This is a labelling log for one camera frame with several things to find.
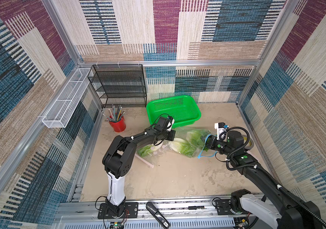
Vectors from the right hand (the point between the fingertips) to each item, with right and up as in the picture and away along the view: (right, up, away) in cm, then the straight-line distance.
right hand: (202, 139), depth 80 cm
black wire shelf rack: (-54, +36, +28) cm, 71 cm away
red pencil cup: (-53, +6, +22) cm, 58 cm away
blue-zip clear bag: (-11, +3, +9) cm, 14 cm away
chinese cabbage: (-10, -6, +8) cm, 14 cm away
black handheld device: (-24, -34, -13) cm, 43 cm away
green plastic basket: (-7, +19, +37) cm, 42 cm away
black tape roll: (+33, -7, +14) cm, 36 cm away
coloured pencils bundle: (-56, +12, +21) cm, 61 cm away
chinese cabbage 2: (-2, +1, 0) cm, 3 cm away
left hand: (-14, +1, +15) cm, 20 cm away
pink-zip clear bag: (-29, -9, +3) cm, 30 cm away
